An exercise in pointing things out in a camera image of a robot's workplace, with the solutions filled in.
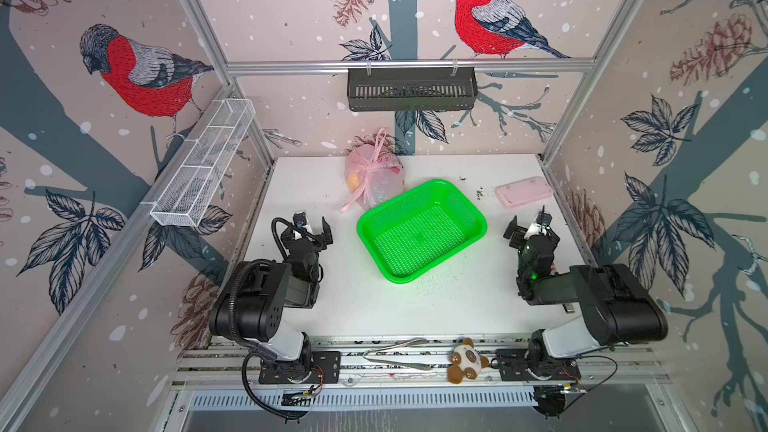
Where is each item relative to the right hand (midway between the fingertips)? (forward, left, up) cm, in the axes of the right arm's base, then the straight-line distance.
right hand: (532, 224), depth 89 cm
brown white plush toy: (-36, +23, -8) cm, 43 cm away
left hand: (-3, +69, +4) cm, 69 cm away
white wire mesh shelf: (-11, +92, +23) cm, 96 cm away
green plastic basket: (+2, +33, -9) cm, 35 cm away
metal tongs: (-35, +47, -10) cm, 60 cm away
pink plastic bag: (+18, +51, +1) cm, 54 cm away
